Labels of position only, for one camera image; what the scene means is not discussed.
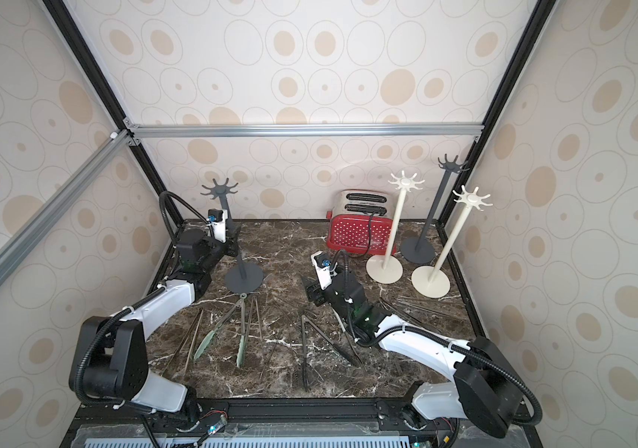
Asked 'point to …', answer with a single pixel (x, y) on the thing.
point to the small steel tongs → (344, 331)
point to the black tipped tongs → (339, 349)
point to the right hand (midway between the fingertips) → (324, 267)
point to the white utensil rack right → (430, 281)
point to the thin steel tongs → (250, 317)
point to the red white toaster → (361, 220)
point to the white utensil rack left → (386, 269)
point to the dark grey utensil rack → (241, 281)
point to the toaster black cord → (368, 240)
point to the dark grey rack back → (417, 249)
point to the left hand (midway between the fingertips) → (242, 222)
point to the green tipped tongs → (242, 349)
